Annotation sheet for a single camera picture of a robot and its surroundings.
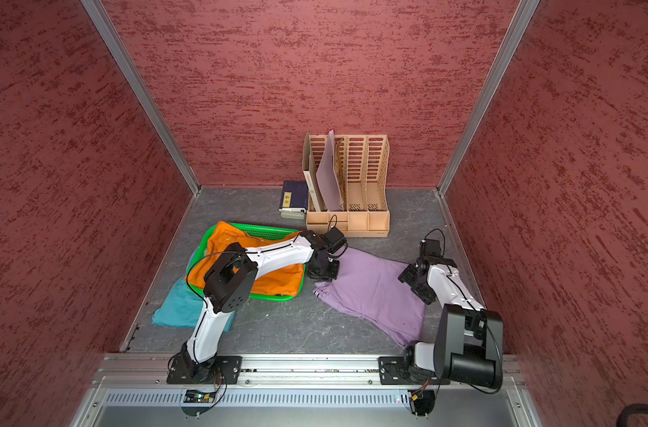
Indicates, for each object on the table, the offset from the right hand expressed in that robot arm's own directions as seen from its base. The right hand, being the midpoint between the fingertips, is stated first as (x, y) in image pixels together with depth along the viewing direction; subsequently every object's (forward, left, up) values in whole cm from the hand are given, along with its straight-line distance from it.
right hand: (409, 288), depth 88 cm
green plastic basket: (-5, +41, +8) cm, 42 cm away
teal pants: (-5, +75, +1) cm, 76 cm away
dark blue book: (+46, +43, -1) cm, 63 cm away
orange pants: (-7, +48, +32) cm, 58 cm away
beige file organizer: (+53, +11, +10) cm, 55 cm away
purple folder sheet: (+38, +27, +18) cm, 50 cm away
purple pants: (+1, +13, -2) cm, 14 cm away
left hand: (+3, +28, -1) cm, 28 cm away
